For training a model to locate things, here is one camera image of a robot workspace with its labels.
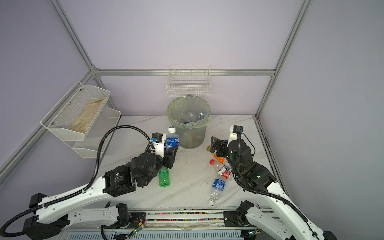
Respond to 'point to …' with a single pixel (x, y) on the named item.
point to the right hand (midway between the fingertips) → (218, 138)
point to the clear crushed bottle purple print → (202, 115)
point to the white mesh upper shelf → (58, 123)
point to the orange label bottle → (220, 159)
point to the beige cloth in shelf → (81, 123)
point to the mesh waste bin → (191, 138)
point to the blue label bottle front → (217, 187)
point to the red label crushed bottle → (224, 171)
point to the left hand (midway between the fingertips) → (172, 146)
